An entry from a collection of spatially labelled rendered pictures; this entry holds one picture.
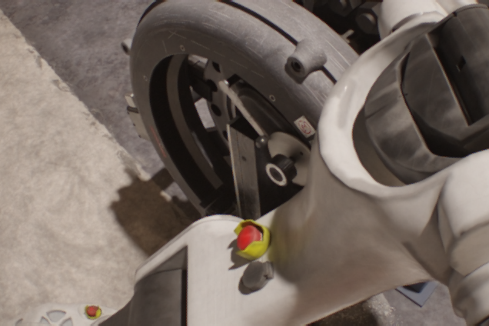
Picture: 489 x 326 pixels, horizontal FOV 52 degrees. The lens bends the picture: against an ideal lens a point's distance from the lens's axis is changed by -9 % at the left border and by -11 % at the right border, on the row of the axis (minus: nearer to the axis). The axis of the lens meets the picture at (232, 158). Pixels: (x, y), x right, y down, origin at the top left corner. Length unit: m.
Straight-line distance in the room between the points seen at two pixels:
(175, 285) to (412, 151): 0.40
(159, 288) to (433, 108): 0.44
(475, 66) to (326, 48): 0.48
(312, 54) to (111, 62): 1.71
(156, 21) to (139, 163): 1.01
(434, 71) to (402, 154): 0.07
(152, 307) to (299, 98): 0.38
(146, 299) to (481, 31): 0.52
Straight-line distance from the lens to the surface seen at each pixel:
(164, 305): 0.69
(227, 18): 0.89
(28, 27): 2.92
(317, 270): 0.48
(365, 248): 0.44
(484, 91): 0.37
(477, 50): 0.40
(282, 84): 0.85
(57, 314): 1.31
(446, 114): 0.38
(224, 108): 1.28
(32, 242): 1.90
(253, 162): 1.01
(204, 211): 1.21
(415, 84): 0.40
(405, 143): 0.39
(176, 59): 1.17
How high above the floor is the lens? 1.46
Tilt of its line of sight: 49 degrees down
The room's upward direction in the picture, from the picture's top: 6 degrees counter-clockwise
